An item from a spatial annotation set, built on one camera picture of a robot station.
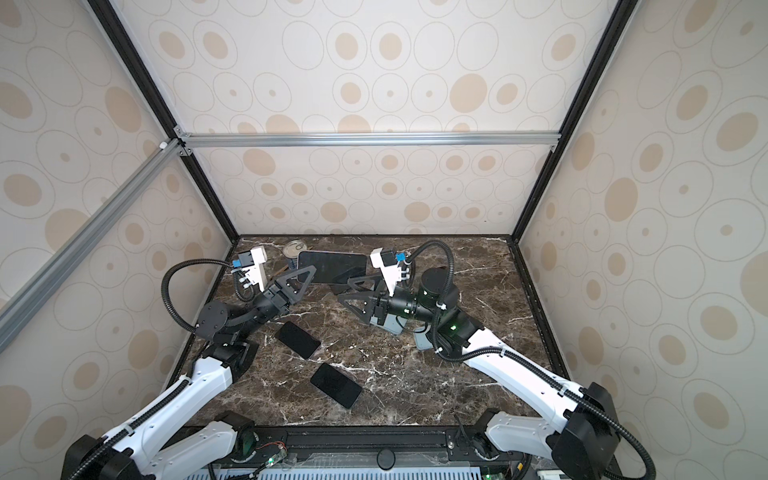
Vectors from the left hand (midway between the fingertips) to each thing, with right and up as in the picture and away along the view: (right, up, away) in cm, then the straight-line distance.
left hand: (319, 276), depth 59 cm
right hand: (+5, -4, +2) cm, 7 cm away
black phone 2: (-1, -32, +25) cm, 41 cm away
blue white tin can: (-19, +6, +42) cm, 46 cm away
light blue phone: (+24, -21, +33) cm, 46 cm away
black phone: (-14, -21, +33) cm, 42 cm away
